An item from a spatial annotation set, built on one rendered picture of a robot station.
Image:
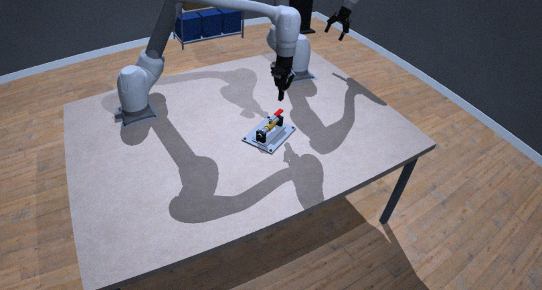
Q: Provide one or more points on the brass ball valve with red handle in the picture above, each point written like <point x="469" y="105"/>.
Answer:
<point x="271" y="130"/>

